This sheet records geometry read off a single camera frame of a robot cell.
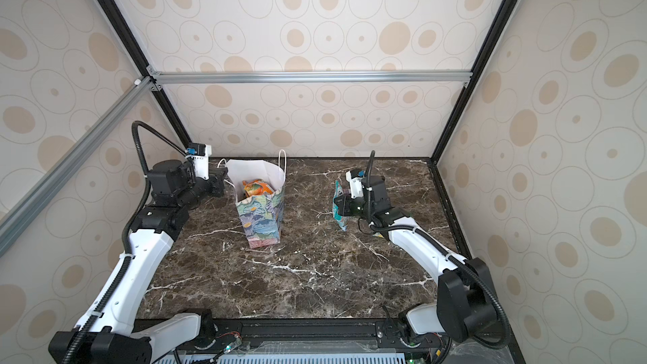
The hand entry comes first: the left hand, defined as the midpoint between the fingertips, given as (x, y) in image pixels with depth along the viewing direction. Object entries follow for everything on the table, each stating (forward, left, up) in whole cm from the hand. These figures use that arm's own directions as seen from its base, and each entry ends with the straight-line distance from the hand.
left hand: (233, 166), depth 73 cm
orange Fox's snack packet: (+3, -3, -14) cm, 14 cm away
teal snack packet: (-4, -32, -22) cm, 39 cm away
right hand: (0, -33, -15) cm, 36 cm away
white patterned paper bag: (-6, -6, -16) cm, 18 cm away
